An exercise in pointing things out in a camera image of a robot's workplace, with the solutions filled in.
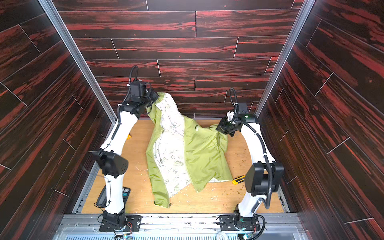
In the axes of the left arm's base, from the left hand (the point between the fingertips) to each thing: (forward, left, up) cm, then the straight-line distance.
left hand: (158, 90), depth 84 cm
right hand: (-15, -36, -14) cm, 41 cm away
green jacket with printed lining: (-21, -13, -32) cm, 40 cm away
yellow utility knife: (-38, -48, -35) cm, 70 cm away
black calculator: (-51, +28, -35) cm, 68 cm away
